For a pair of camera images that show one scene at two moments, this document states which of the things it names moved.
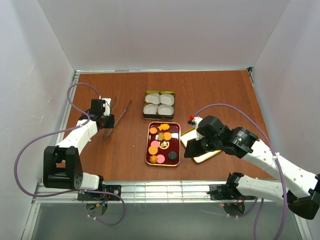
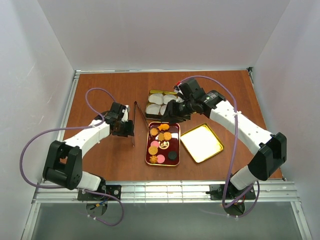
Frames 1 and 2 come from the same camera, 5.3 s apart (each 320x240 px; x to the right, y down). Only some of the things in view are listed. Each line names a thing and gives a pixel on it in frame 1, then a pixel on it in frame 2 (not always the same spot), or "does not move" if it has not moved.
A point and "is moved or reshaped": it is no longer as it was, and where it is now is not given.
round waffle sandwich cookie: x=167 y=136 does not move
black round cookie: x=172 y=155 does not move
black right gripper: x=200 y=146 → x=175 y=110
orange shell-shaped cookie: x=153 y=130 does not move
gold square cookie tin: x=159 y=105 does not move
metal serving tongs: x=128 y=106 is moved or reshaped
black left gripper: x=110 y=121 → x=126 y=128
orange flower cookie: x=160 y=136 does not move
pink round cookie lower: x=160 y=158 does not move
